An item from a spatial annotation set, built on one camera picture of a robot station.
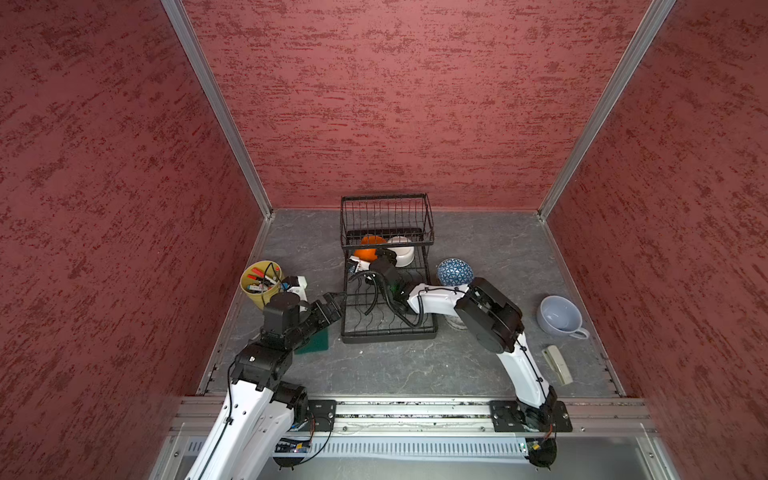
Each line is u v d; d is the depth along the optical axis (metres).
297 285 0.68
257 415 0.48
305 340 0.63
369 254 0.92
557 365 0.80
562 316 0.89
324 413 0.74
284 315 0.53
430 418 0.76
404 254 0.98
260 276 0.87
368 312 0.79
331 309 0.65
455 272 0.97
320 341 0.87
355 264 0.83
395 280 0.75
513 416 0.74
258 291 0.86
